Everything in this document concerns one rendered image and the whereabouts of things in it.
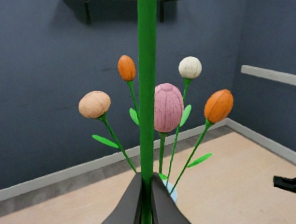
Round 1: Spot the light blue vase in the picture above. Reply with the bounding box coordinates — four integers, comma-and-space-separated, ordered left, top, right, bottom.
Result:
167, 183, 177, 203

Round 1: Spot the white flower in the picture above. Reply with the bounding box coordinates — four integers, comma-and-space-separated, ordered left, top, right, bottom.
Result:
175, 57, 201, 136

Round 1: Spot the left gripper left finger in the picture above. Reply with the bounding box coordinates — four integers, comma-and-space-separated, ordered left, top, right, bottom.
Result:
101, 172, 142, 224

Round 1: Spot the pink flower with green stem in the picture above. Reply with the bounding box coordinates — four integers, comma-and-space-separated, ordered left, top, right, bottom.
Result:
154, 84, 183, 180

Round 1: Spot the orange flower with green stem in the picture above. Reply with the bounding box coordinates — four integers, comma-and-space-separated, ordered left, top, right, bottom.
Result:
118, 56, 140, 128

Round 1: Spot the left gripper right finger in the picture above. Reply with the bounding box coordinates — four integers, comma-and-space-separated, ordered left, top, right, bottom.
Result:
151, 172, 192, 224

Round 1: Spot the orange tulip with green stem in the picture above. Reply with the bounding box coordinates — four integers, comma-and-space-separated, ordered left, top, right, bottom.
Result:
182, 90, 233, 172

